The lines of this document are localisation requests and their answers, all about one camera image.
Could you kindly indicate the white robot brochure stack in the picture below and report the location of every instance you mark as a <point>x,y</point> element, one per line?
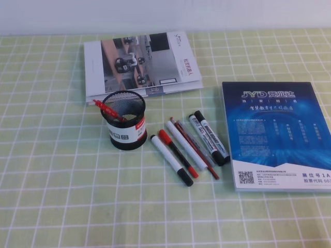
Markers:
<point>151,65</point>

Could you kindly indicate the blue JYD brochure stack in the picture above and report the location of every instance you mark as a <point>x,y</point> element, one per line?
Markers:
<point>278,137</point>

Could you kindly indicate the white marker with black caps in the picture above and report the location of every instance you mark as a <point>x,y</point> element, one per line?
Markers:
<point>171,160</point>

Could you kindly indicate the black whiteboard marker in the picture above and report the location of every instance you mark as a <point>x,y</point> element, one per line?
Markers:
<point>213,136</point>

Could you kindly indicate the whiteboard marker, white label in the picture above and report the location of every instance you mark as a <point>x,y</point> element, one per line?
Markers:
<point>203,135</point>

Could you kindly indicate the white plastic pen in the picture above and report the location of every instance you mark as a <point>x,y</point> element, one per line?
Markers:
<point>199,162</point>

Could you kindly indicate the red gel pen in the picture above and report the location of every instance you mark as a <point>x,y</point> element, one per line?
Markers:
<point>109,110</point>

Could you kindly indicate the black pen with red caps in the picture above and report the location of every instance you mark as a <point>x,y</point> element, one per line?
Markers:
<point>167,140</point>

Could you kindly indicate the thin dark red pen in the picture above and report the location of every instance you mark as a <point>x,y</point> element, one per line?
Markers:
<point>209,168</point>

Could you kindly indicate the black mesh pen holder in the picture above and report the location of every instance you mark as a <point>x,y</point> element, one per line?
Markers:
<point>131,133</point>

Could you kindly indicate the clear transparent pen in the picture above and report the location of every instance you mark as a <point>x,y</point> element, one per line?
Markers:
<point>197,144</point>

